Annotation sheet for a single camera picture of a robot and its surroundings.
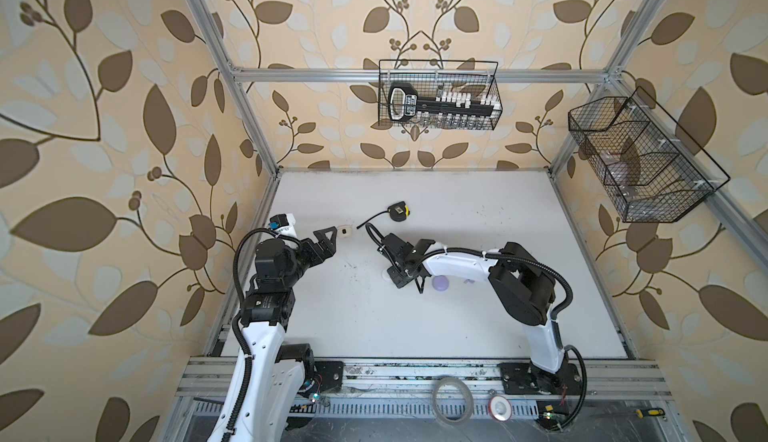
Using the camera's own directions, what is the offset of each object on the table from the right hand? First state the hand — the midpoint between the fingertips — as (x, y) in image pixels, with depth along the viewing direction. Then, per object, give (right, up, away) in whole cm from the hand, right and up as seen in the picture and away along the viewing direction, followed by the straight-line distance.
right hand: (401, 275), depth 92 cm
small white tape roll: (+23, -26, -22) cm, 41 cm away
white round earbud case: (-5, 0, -1) cm, 5 cm away
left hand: (-20, +15, -17) cm, 30 cm away
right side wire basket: (+61, +31, -19) cm, 72 cm away
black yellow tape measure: (-1, +19, +12) cm, 23 cm away
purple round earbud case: (+12, -2, -3) cm, 12 cm away
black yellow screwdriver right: (+58, -26, -23) cm, 68 cm away
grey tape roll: (+15, -21, -22) cm, 34 cm away
